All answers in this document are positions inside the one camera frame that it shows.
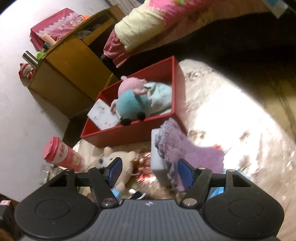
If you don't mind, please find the purple fuzzy sock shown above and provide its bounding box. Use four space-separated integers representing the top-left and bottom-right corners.
154 118 224 192

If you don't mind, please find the pink pig plush toy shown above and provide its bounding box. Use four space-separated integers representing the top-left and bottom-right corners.
110 76 152 126

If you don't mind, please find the cream bunny plush toy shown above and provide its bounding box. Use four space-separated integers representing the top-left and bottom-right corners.
89 147 137 192

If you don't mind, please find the pink lidded cup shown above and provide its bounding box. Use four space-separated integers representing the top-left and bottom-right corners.
43 137 85 172

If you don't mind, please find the clear glass jar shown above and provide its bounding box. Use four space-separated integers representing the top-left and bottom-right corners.
39 164 64 185

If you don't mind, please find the mint green fuzzy sock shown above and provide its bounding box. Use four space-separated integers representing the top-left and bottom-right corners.
144 82 172 116

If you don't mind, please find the wooden tv cabinet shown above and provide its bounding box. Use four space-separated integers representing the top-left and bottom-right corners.
28 6 125 118

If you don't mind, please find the red white robot toy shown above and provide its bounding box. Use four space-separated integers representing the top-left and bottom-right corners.
18 63 36 80

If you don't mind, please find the green plush toy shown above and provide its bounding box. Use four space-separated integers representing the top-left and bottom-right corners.
36 50 46 61

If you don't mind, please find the steel thermos bottle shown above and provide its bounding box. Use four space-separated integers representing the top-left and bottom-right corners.
22 51 39 68

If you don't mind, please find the dark small jar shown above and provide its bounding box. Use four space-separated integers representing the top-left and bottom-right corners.
43 42 52 52

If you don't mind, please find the pink candle cylinder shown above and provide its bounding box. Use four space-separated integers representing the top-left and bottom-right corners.
42 33 56 46

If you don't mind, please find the pink floral quilt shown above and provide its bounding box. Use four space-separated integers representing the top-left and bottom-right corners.
103 0 290 68

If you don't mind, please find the bed with maroon headboard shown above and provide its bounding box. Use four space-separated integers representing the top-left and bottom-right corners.
101 1 295 77

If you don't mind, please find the pink cloth covered box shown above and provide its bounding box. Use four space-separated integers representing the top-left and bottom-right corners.
30 8 84 51

